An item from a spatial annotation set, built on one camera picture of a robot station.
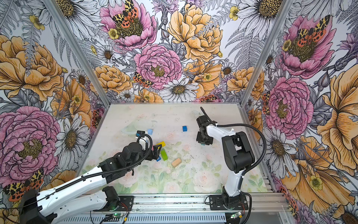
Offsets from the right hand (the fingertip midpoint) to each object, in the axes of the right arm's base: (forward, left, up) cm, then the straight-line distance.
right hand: (203, 145), depth 95 cm
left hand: (-9, +30, +15) cm, 34 cm away
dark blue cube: (+15, +12, -1) cm, 19 cm away
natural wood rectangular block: (-11, +18, 0) cm, 21 cm away
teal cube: (+1, 0, -1) cm, 1 cm away
